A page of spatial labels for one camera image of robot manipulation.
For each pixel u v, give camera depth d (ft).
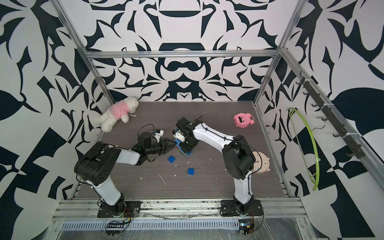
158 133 2.88
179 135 2.70
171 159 2.93
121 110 3.39
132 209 2.45
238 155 1.62
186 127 2.16
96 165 1.60
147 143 2.49
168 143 2.77
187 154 2.93
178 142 2.93
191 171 2.80
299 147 2.38
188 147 2.55
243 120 3.45
